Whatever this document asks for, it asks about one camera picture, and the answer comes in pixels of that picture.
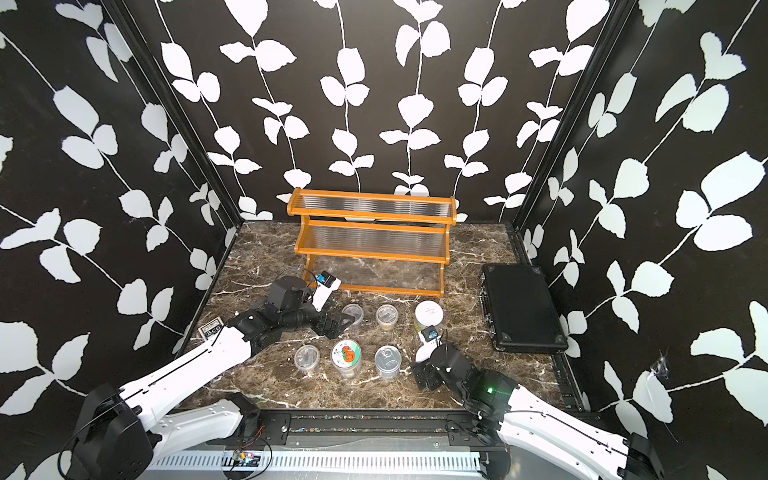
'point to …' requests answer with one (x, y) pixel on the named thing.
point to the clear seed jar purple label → (307, 357)
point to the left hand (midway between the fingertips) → (344, 306)
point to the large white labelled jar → (425, 351)
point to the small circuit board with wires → (247, 459)
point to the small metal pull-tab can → (388, 361)
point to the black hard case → (520, 309)
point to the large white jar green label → (428, 313)
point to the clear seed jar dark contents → (355, 311)
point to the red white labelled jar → (346, 357)
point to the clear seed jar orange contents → (386, 316)
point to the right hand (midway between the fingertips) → (421, 353)
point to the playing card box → (211, 328)
